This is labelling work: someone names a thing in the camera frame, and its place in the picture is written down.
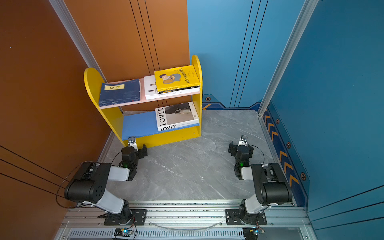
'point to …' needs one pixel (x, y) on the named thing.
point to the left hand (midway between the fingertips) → (136, 144)
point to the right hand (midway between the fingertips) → (239, 143)
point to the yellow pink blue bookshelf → (153, 121)
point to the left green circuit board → (122, 232)
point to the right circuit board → (251, 233)
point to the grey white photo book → (176, 116)
